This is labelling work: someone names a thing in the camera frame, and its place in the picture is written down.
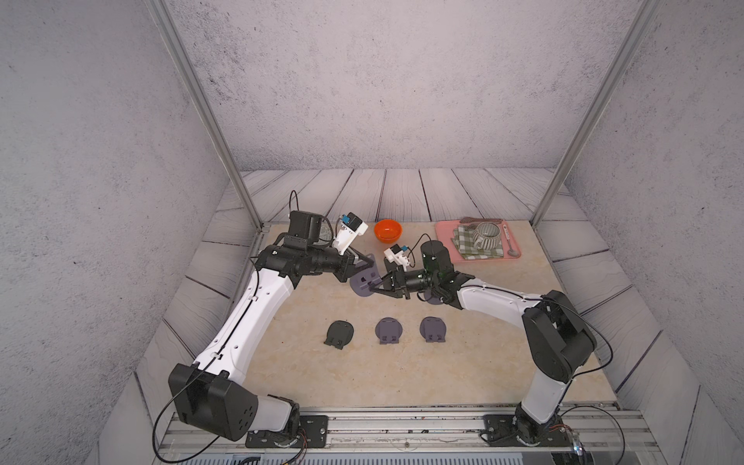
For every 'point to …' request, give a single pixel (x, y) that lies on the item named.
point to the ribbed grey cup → (487, 235)
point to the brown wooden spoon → (470, 220)
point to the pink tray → (449, 254)
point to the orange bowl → (387, 231)
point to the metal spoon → (511, 252)
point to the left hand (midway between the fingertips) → (372, 261)
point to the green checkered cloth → (463, 239)
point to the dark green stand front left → (339, 333)
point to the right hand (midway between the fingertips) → (372, 293)
